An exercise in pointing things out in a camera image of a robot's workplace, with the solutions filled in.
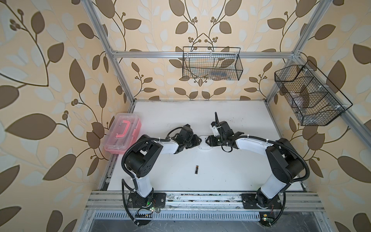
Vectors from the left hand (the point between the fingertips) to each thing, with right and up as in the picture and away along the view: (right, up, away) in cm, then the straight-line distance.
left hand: (199, 139), depth 93 cm
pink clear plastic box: (-47, +6, -4) cm, 48 cm away
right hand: (+6, -1, 0) cm, 6 cm away
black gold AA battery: (-2, -17, -8) cm, 19 cm away
